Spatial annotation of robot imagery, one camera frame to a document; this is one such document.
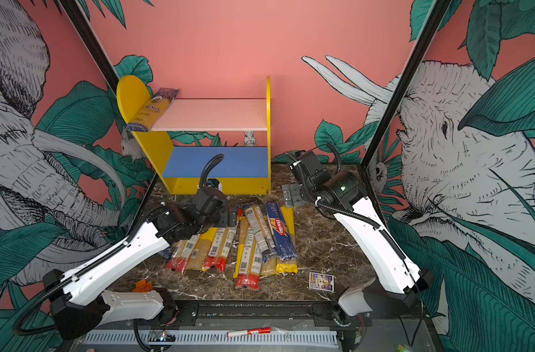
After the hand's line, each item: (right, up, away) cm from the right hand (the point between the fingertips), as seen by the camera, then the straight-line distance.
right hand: (297, 186), depth 67 cm
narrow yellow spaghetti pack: (-21, -19, +26) cm, 38 cm away
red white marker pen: (-16, -48, +3) cm, 51 cm away
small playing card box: (+10, -36, +13) cm, 40 cm away
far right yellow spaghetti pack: (-2, -31, +16) cm, 35 cm away
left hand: (-24, -8, +6) cm, 26 cm away
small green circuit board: (-45, -49, +3) cm, 66 cm away
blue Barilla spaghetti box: (-4, -23, +17) cm, 29 cm away
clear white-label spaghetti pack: (-13, -17, +21) cm, 30 cm away
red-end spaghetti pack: (-29, -26, +19) cm, 44 cm away
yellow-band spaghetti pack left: (-36, -26, +19) cm, 48 cm away
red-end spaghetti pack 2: (-16, -29, +15) cm, 36 cm away
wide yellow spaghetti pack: (-10, -32, +15) cm, 36 cm away
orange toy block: (-56, -37, +11) cm, 68 cm away
